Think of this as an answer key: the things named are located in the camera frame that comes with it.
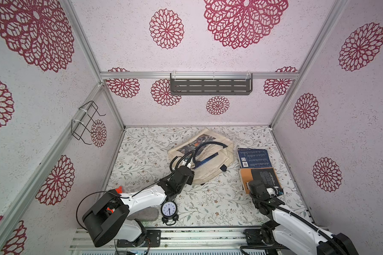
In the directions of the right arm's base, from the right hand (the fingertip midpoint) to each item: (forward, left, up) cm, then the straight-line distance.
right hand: (252, 182), depth 88 cm
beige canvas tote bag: (+11, +27, +11) cm, 31 cm away
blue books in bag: (+6, +24, +14) cm, 29 cm away
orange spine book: (+4, -9, 0) cm, 10 cm away
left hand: (+4, +35, +7) cm, 36 cm away
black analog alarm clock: (-17, +44, 0) cm, 47 cm away
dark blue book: (+15, -4, 0) cm, 16 cm away
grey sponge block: (-18, +54, +1) cm, 57 cm away
